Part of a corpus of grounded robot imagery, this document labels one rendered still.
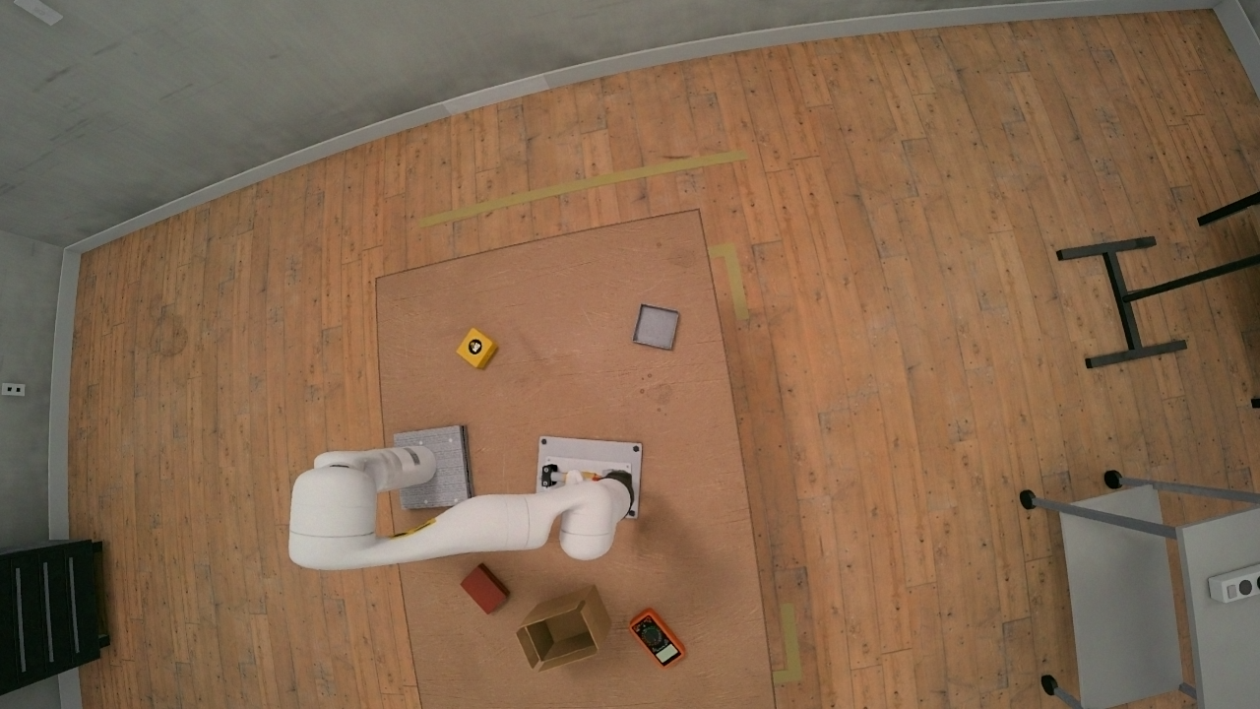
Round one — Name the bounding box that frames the brown cardboard box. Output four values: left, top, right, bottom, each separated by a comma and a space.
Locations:
517, 584, 612, 671

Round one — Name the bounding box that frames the dark red rectangular block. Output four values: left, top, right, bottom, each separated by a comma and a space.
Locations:
460, 563, 510, 615

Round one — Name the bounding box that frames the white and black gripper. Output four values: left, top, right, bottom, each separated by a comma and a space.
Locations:
566, 468, 634, 523

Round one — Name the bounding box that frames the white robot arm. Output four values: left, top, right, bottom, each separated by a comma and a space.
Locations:
289, 446, 625, 570

